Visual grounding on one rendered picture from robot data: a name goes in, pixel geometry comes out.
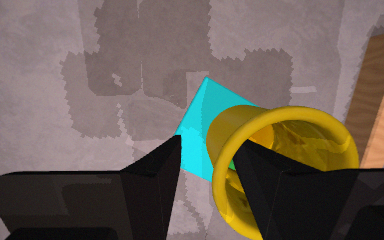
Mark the yellow translucent cup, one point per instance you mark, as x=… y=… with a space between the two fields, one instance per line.
x=307 y=135

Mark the orange-brown wooden bar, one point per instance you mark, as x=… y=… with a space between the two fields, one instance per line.
x=365 y=118

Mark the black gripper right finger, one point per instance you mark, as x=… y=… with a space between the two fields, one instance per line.
x=293 y=201

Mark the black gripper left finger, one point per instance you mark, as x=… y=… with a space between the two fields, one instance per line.
x=136 y=201

